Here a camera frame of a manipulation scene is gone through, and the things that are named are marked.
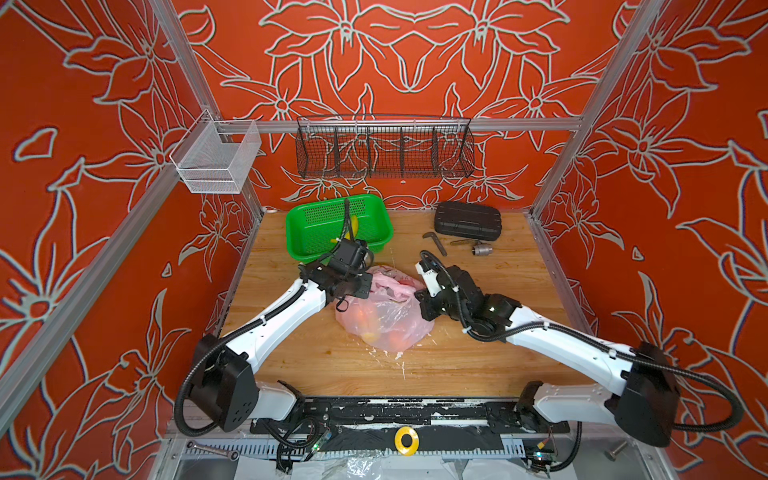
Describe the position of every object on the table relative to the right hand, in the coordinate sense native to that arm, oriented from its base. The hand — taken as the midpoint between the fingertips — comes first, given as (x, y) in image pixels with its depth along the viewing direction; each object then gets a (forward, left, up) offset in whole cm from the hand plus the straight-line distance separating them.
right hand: (411, 293), depth 78 cm
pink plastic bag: (-5, +6, -5) cm, 9 cm away
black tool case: (+35, -25, -10) cm, 44 cm away
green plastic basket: (+39, +34, -17) cm, 55 cm away
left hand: (+5, +13, -1) cm, 14 cm away
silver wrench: (-34, +44, -15) cm, 57 cm away
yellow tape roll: (-31, +3, -15) cm, 35 cm away
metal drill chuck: (+25, -28, -13) cm, 40 cm away
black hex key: (+33, -12, -16) cm, 38 cm away
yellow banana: (+34, +18, -11) cm, 40 cm away
